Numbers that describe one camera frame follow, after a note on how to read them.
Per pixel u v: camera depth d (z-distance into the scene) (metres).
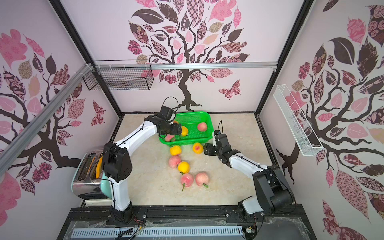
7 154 0.49
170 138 0.96
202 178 0.80
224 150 0.69
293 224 0.72
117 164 0.50
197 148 0.92
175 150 0.92
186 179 0.80
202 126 1.04
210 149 0.79
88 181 0.90
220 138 0.70
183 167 0.85
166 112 0.73
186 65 0.95
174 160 0.88
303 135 0.75
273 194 0.43
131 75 0.95
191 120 1.17
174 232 0.70
